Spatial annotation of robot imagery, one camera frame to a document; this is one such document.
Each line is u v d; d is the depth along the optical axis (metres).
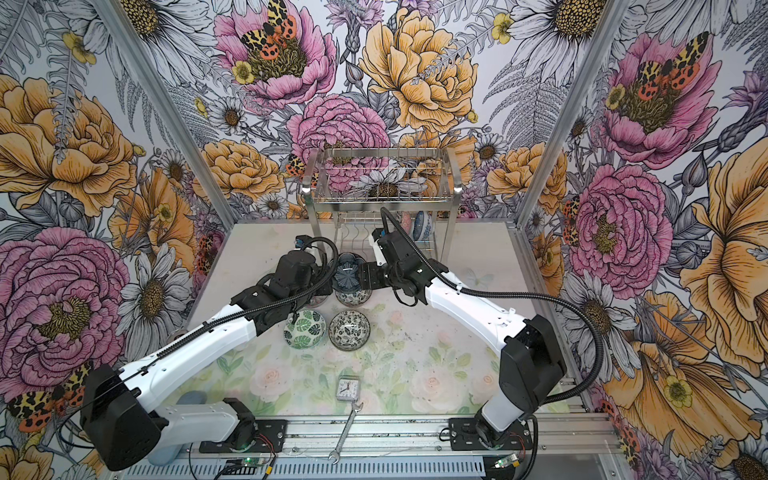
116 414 0.38
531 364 0.43
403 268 0.62
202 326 0.48
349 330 0.90
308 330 0.92
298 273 0.59
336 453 0.73
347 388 0.79
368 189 1.15
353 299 0.99
